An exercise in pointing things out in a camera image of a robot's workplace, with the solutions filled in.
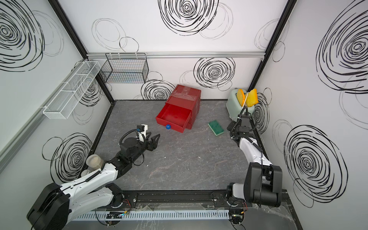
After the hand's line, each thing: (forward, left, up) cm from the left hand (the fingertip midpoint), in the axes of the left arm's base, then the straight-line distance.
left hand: (155, 134), depth 81 cm
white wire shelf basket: (+7, +44, +17) cm, 48 cm away
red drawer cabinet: (+26, -17, +5) cm, 31 cm away
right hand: (+10, -48, -2) cm, 49 cm away
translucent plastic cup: (-14, +32, -8) cm, 36 cm away
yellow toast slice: (+27, -61, +5) cm, 67 cm away
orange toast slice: (+28, -54, +6) cm, 61 cm away
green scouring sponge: (+16, -39, -15) cm, 45 cm away
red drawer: (+14, -10, -1) cm, 17 cm away
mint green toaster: (+23, -50, 0) cm, 55 cm away
